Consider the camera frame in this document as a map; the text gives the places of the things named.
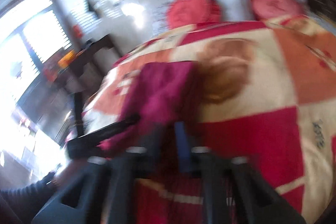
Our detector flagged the maroon small garment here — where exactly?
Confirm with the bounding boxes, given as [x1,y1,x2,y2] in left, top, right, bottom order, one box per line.
[100,61,202,157]

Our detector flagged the person's dark sleeve forearm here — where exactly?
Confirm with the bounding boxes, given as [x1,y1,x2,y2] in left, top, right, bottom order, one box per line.
[1,172,57,223]

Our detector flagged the red orange cream blanket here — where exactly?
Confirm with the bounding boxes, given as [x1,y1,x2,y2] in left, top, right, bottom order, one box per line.
[84,16,335,223]

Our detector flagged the dark wooden side table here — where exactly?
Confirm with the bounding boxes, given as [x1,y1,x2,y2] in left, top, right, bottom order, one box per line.
[39,33,124,151]

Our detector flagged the window with grille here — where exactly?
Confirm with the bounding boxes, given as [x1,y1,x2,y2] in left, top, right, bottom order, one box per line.
[1,0,72,111]

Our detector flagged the white small pillow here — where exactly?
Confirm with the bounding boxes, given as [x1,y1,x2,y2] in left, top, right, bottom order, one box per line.
[215,0,255,22]

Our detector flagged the red round pillow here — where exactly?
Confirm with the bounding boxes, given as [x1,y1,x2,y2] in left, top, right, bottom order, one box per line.
[166,0,222,29]

